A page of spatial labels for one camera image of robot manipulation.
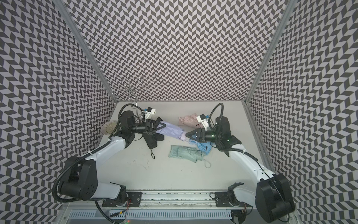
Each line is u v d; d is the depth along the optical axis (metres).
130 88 0.82
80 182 0.42
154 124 0.71
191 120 1.02
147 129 0.68
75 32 0.79
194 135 0.68
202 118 0.71
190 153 0.85
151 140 0.93
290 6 0.67
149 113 0.74
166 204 0.72
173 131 0.70
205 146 0.89
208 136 0.66
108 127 1.04
